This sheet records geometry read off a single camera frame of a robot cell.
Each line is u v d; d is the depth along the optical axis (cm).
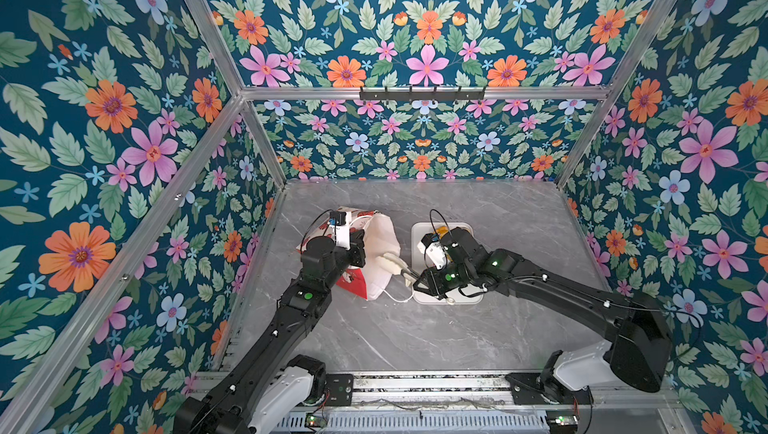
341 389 73
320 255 56
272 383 57
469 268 60
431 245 70
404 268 79
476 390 75
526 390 72
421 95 93
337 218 65
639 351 40
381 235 91
